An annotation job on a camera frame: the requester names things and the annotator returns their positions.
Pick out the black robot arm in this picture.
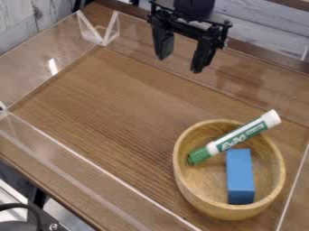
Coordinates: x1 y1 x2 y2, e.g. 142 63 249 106
147 0 233 73

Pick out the black cable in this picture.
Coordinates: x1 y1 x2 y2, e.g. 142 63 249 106
0 203 45 231

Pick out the black metal table bracket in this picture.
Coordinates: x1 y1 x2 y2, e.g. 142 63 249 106
36 208 67 231

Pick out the green Expo dry-erase marker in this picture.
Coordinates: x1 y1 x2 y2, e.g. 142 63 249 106
187 109 281 165

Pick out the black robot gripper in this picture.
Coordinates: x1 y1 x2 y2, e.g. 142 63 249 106
148 0 233 73

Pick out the brown wooden bowl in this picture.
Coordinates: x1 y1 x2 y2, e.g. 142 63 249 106
172 119 286 220

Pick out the clear acrylic tray wall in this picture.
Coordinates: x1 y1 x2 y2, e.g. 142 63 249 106
0 4 309 231

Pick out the blue rectangular block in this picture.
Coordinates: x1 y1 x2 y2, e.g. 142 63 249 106
226 149 255 205

